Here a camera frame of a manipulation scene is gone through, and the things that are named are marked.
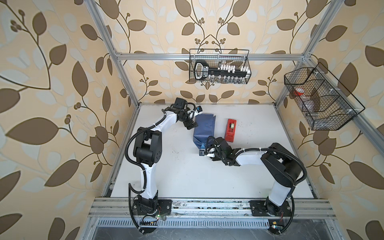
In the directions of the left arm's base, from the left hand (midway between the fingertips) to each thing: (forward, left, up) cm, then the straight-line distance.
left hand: (191, 116), depth 97 cm
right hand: (-16, -13, -11) cm, 23 cm away
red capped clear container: (0, -60, +22) cm, 63 cm away
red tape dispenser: (-6, -27, -7) cm, 28 cm away
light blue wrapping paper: (-5, -9, -4) cm, 11 cm away
